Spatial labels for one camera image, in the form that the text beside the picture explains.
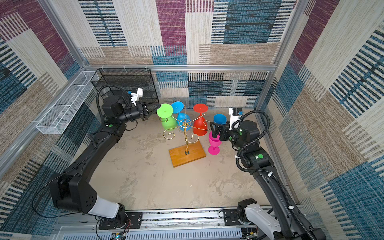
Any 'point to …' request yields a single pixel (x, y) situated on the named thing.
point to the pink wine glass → (214, 149)
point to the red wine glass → (200, 127)
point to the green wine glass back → (168, 122)
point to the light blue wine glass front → (220, 118)
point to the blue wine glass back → (184, 121)
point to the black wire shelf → (119, 81)
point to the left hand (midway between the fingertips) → (160, 104)
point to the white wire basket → (59, 117)
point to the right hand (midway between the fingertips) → (218, 125)
